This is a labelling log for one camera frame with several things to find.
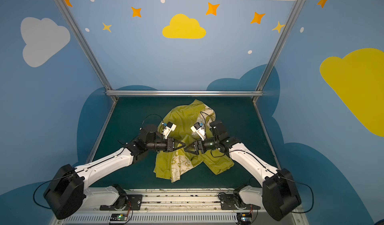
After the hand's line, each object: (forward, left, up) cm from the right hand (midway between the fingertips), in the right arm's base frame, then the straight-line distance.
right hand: (189, 147), depth 75 cm
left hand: (+1, +2, +2) cm, 3 cm away
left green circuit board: (-30, +33, -17) cm, 48 cm away
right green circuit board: (-27, -28, -19) cm, 43 cm away
